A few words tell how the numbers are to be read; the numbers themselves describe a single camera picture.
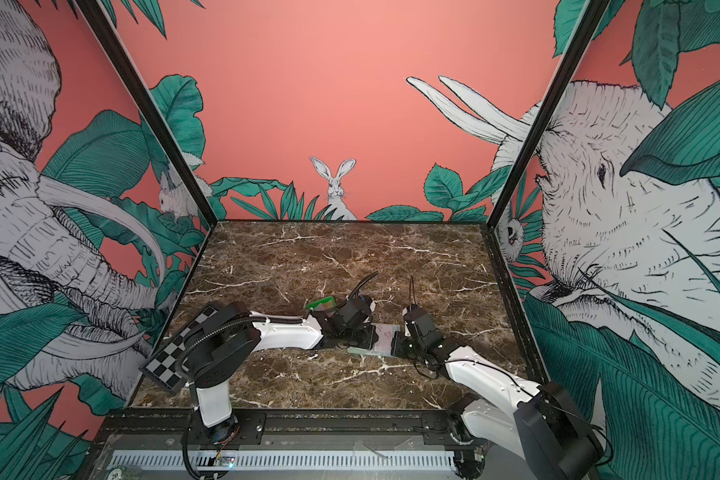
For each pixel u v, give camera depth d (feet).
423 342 2.16
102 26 2.33
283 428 2.45
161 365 2.63
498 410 1.92
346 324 2.31
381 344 2.87
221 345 1.59
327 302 3.08
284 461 2.30
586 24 2.33
